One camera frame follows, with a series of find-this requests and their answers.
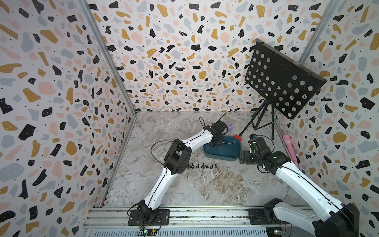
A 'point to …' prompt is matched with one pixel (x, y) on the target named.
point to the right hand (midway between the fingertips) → (247, 155)
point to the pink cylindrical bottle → (287, 141)
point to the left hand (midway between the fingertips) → (221, 142)
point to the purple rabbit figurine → (230, 128)
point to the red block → (238, 137)
